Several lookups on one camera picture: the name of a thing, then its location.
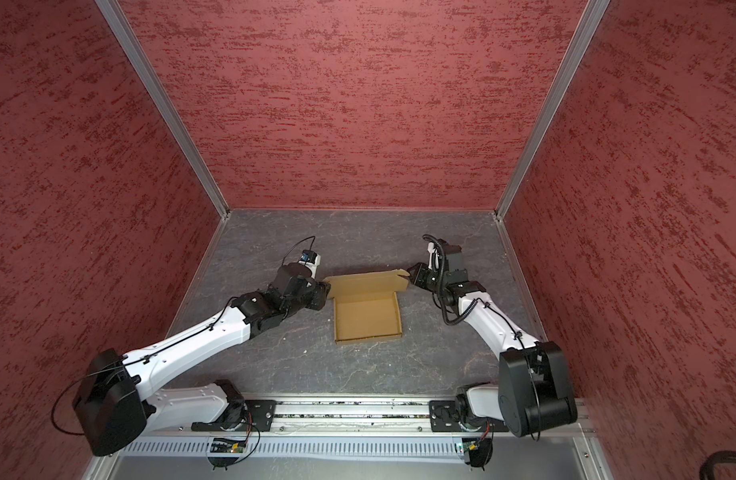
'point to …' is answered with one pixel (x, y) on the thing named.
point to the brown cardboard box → (366, 305)
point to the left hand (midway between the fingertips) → (322, 290)
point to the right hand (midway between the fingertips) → (407, 276)
